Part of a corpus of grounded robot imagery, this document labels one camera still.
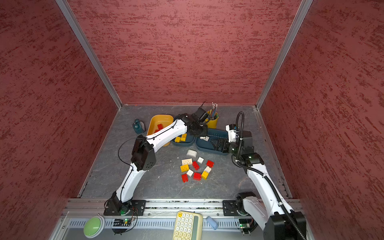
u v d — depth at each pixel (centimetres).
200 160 90
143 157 55
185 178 84
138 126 100
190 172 85
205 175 82
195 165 87
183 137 97
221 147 70
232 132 72
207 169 87
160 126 107
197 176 85
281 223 38
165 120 110
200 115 73
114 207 64
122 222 71
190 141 93
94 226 69
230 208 74
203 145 95
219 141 70
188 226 68
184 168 87
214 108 100
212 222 68
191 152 92
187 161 90
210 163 89
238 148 61
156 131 105
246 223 71
